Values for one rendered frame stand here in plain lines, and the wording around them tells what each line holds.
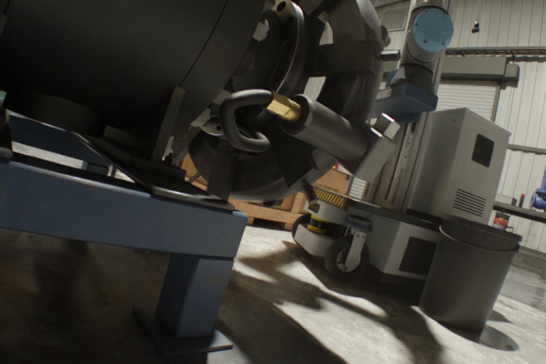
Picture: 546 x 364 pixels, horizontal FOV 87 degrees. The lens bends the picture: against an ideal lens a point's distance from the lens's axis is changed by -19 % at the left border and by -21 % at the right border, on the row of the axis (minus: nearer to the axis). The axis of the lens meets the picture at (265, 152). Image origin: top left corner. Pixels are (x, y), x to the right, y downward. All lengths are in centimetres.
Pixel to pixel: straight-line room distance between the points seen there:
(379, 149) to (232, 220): 35
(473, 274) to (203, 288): 93
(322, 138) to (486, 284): 87
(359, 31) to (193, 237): 60
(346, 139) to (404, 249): 79
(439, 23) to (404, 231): 77
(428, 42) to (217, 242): 101
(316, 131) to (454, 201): 108
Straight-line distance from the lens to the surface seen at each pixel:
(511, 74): 981
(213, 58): 66
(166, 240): 52
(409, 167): 156
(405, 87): 139
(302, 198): 228
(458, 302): 130
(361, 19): 89
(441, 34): 133
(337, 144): 67
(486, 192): 174
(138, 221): 49
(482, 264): 128
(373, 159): 76
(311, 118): 59
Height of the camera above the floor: 33
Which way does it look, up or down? 2 degrees up
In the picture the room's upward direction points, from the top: 18 degrees clockwise
